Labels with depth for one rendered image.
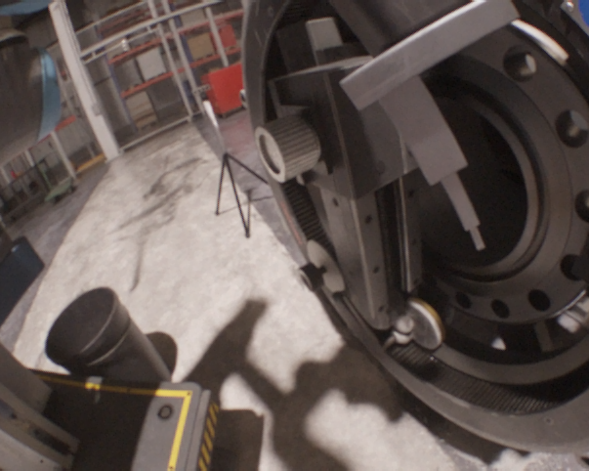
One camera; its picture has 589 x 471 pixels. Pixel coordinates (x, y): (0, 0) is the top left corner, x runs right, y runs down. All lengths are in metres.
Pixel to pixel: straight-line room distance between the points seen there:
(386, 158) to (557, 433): 0.32
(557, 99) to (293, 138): 0.24
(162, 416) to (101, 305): 0.59
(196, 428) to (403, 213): 0.50
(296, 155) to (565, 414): 0.32
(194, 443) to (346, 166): 0.52
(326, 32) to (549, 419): 0.42
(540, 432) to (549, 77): 0.35
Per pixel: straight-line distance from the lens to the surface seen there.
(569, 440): 0.37
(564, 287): 0.40
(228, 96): 5.59
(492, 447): 0.85
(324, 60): 0.27
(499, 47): 0.33
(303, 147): 0.20
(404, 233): 0.41
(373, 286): 0.41
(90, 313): 1.17
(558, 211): 0.35
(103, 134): 7.63
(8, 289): 0.47
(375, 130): 0.22
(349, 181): 0.22
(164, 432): 0.64
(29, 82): 0.49
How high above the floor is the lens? 0.80
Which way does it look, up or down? 33 degrees down
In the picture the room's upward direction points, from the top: 18 degrees counter-clockwise
